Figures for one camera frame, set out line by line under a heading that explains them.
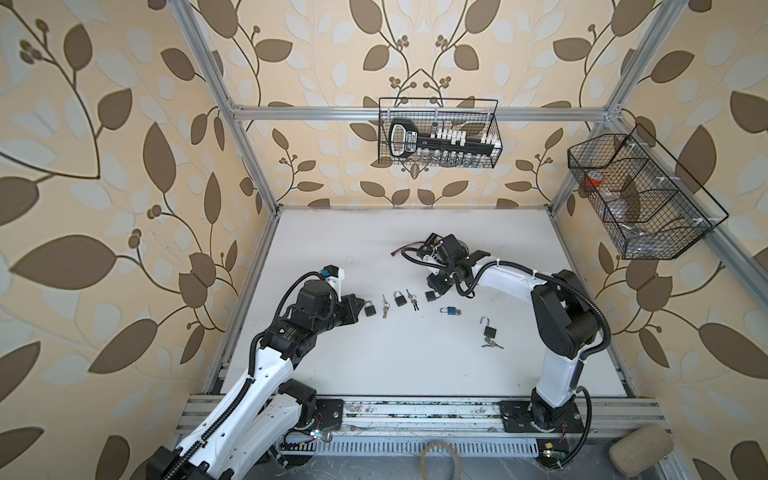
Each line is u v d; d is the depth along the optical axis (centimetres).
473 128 94
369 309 93
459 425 74
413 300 96
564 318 50
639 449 67
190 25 74
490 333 88
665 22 72
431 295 95
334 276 70
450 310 93
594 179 87
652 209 72
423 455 69
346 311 68
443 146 84
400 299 96
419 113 91
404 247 108
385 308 94
